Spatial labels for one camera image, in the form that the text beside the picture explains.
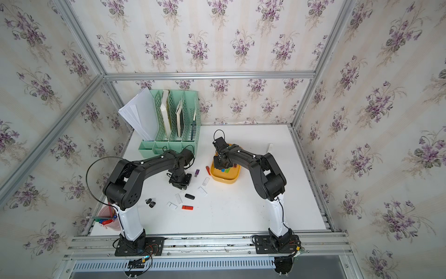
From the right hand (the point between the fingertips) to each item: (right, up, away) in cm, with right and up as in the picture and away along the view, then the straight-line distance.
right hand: (220, 165), depth 99 cm
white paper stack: (-44, +29, -3) cm, 53 cm away
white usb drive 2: (-24, -18, -15) cm, 33 cm away
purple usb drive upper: (-13, -4, -3) cm, 14 cm away
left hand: (-18, -12, -7) cm, 23 cm away
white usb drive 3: (-21, -16, -11) cm, 29 cm away
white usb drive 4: (-9, -13, -9) cm, 18 cm away
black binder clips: (-33, -17, -15) cm, 40 cm away
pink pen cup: (-49, -19, -24) cm, 58 cm away
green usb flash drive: (+4, -3, -1) cm, 5 cm away
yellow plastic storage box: (+1, -5, -10) cm, 11 cm away
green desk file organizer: (-24, +30, -1) cm, 38 cm away
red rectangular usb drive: (-16, -19, -15) cm, 29 cm away
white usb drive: (-8, -8, -6) cm, 13 cm away
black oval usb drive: (-16, -15, -11) cm, 24 cm away
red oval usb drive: (-7, -3, -1) cm, 8 cm away
